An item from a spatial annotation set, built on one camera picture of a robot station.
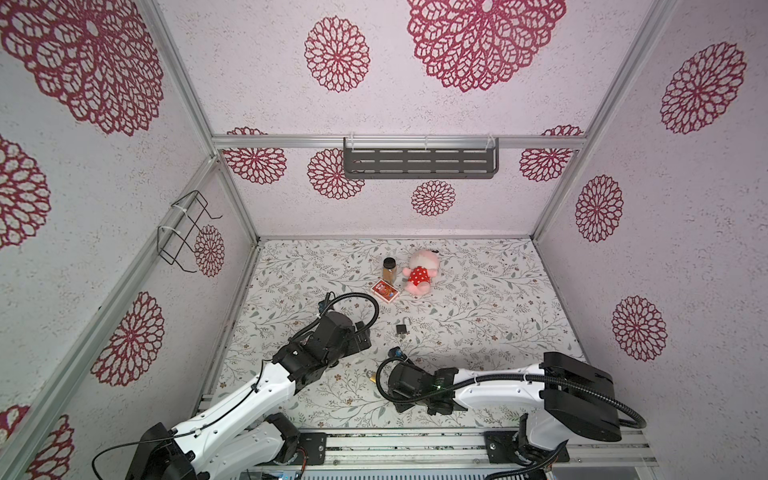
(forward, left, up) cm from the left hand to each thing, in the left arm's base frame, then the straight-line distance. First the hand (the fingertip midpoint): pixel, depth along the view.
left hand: (356, 339), depth 81 cm
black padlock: (+9, -13, -11) cm, 19 cm away
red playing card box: (+22, -8, -10) cm, 26 cm away
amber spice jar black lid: (+27, -10, -4) cm, 29 cm away
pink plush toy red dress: (+30, -22, -6) cm, 37 cm away
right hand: (-11, -9, -10) cm, 17 cm away
